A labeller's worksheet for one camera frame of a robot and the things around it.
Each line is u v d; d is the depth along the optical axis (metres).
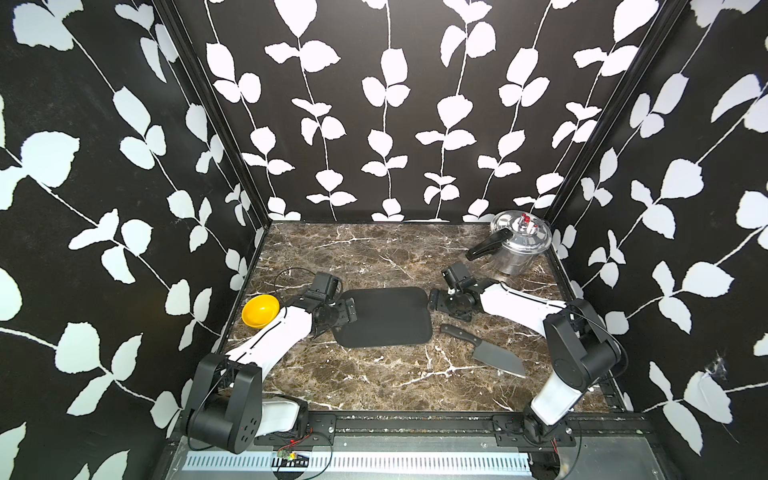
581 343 0.48
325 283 0.69
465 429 0.75
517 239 1.02
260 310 0.90
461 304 0.68
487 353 0.91
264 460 0.70
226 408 0.41
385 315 1.00
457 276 0.74
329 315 0.74
